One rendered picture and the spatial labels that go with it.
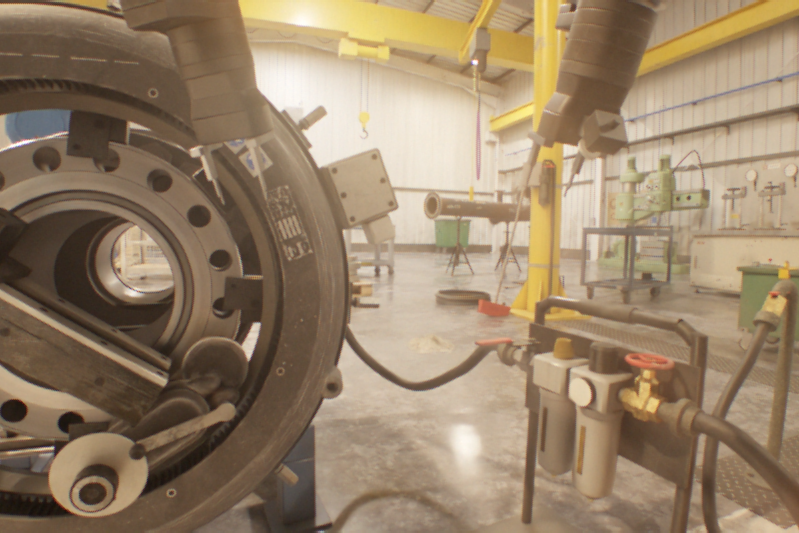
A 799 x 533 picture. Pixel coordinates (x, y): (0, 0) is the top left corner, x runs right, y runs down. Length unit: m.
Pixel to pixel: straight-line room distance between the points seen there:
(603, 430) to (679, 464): 0.12
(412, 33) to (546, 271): 9.95
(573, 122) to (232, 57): 0.34
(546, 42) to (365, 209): 3.76
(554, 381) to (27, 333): 0.80
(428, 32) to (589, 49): 12.77
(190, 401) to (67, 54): 0.45
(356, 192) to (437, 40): 12.61
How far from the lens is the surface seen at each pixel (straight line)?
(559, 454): 0.94
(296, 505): 1.16
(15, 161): 0.78
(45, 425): 0.82
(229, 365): 0.68
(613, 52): 0.47
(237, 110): 0.48
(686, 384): 0.81
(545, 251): 3.98
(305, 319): 0.64
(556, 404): 0.90
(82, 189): 0.75
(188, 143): 0.68
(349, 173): 0.68
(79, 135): 0.76
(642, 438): 0.88
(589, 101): 0.48
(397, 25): 12.96
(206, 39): 0.47
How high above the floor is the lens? 0.69
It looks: 4 degrees down
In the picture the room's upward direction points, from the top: 1 degrees clockwise
